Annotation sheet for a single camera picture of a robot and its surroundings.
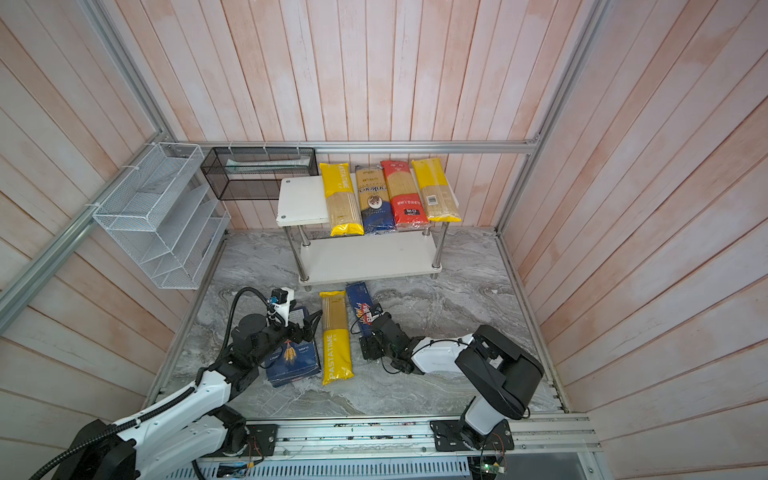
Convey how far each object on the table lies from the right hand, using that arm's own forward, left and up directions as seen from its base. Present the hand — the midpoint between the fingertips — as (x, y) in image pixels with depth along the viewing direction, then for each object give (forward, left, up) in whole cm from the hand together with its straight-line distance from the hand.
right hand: (372, 335), depth 92 cm
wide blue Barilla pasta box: (-11, +21, +7) cm, 24 cm away
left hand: (0, +17, +14) cm, 22 cm away
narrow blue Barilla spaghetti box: (+11, +4, +4) cm, 12 cm away
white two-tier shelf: (+23, +19, +35) cm, 46 cm away
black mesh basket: (+48, +43, +26) cm, 70 cm away
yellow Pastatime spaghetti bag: (-10, +10, +2) cm, 14 cm away
